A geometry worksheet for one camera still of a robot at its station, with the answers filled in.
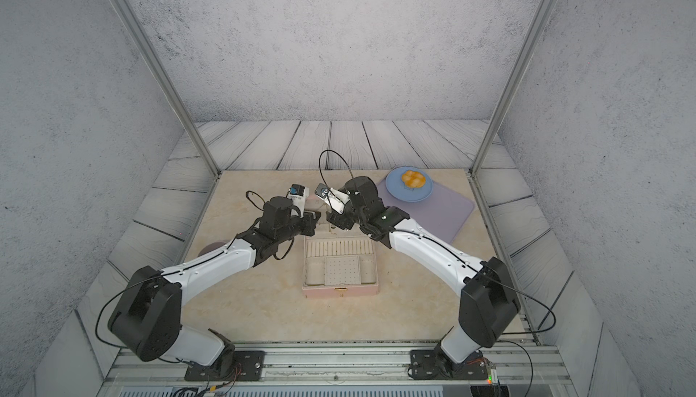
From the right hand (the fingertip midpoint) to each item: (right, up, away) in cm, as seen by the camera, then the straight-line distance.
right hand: (337, 198), depth 80 cm
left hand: (-4, -5, +5) cm, 9 cm away
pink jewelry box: (-1, -21, +5) cm, 22 cm away
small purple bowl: (-44, -17, +13) cm, 49 cm away
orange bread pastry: (+29, +7, +34) cm, 46 cm away
